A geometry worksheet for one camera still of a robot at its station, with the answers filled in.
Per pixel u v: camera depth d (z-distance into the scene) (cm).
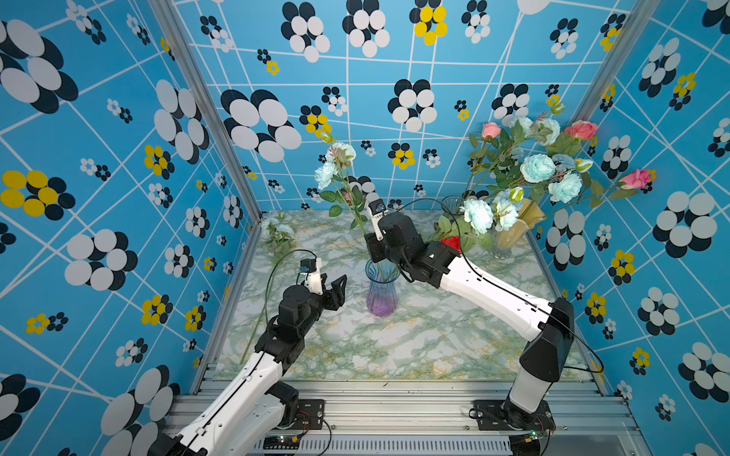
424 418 77
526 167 68
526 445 71
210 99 85
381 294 92
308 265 65
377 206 63
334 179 65
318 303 69
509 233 94
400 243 55
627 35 71
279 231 109
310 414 73
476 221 58
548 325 43
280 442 72
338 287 71
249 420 55
